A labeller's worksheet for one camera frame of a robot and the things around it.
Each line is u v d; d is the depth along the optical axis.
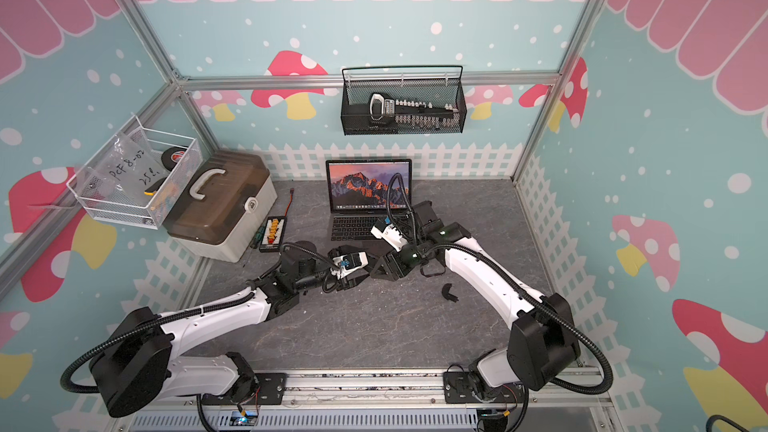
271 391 0.74
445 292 0.91
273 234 1.03
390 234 0.71
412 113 0.89
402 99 0.92
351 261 0.63
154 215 0.66
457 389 0.74
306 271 0.65
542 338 0.41
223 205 0.88
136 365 0.41
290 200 1.15
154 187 0.67
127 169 0.68
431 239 0.58
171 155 0.80
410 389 0.76
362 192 1.06
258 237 1.02
